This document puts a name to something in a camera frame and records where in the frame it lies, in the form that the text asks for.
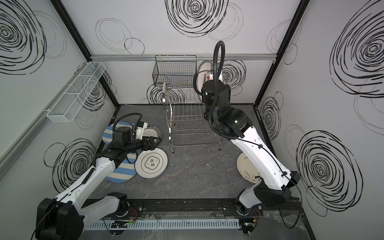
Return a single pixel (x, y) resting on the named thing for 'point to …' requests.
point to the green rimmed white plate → (153, 131)
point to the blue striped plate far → (107, 134)
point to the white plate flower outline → (151, 164)
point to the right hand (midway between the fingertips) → (215, 81)
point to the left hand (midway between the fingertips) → (157, 139)
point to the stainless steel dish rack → (187, 125)
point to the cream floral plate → (247, 169)
